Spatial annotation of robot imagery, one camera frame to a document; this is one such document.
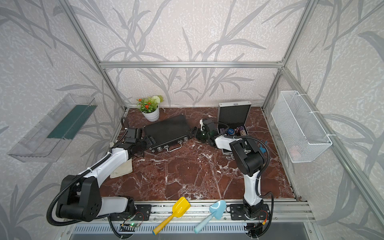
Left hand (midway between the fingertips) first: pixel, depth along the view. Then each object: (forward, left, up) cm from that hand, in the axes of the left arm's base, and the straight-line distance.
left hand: (151, 141), depth 89 cm
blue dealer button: (+12, -51, -6) cm, 53 cm away
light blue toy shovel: (-33, -39, -9) cm, 52 cm away
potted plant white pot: (+25, +6, +4) cm, 26 cm away
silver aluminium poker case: (+17, -51, +3) cm, 54 cm away
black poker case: (+8, -9, -3) cm, 12 cm away
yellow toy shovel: (-33, -20, -9) cm, 40 cm away
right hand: (+8, -23, -1) cm, 24 cm away
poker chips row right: (+12, -59, -5) cm, 60 cm away
